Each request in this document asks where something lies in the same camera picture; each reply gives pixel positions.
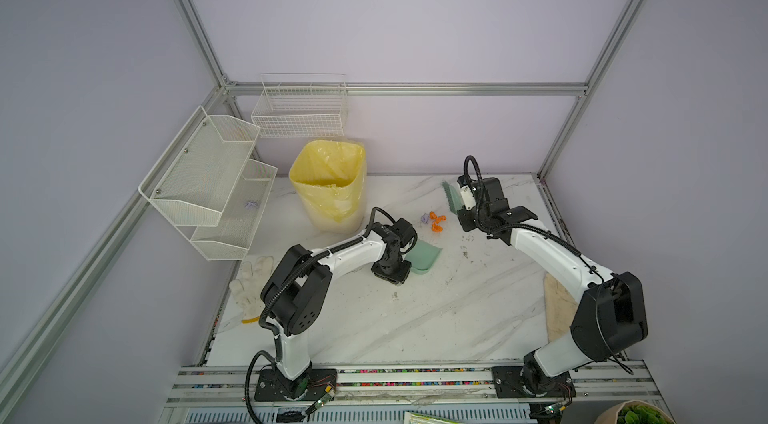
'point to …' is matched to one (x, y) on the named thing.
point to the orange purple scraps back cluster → (436, 220)
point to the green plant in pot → (634, 412)
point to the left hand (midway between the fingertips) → (395, 281)
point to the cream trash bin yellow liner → (330, 178)
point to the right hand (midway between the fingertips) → (465, 206)
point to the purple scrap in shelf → (251, 205)
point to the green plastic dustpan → (422, 256)
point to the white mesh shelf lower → (232, 236)
